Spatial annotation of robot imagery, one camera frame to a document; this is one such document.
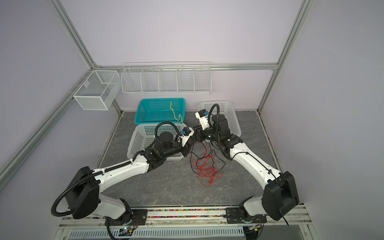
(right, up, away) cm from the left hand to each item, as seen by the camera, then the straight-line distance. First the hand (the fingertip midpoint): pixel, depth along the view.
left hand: (196, 141), depth 76 cm
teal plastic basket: (-36, +20, +44) cm, 60 cm away
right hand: (-3, +6, 0) cm, 7 cm away
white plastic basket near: (-37, +2, +25) cm, 45 cm away
